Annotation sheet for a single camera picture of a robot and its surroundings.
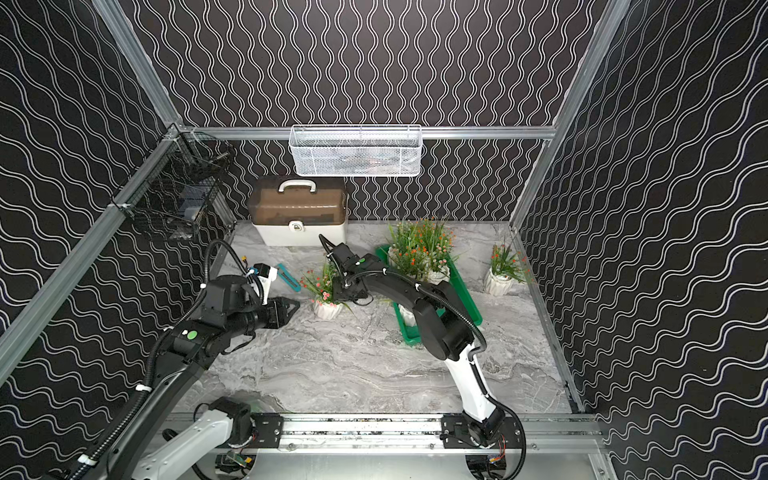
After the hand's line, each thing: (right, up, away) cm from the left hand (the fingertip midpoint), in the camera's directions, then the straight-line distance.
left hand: (293, 299), depth 73 cm
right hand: (+8, -2, +20) cm, 22 cm away
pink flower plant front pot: (+39, +6, +21) cm, 44 cm away
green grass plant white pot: (+27, +18, +30) cm, 44 cm away
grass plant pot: (+61, +7, +22) cm, 66 cm away
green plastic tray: (+29, -11, +13) cm, 34 cm away
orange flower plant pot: (+35, +16, +24) cm, 45 cm away
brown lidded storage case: (-11, +27, +40) cm, 49 cm away
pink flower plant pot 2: (+29, -7, +15) cm, 34 cm away
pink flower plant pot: (+6, -3, +10) cm, 12 cm away
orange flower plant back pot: (+30, +10, +17) cm, 36 cm away
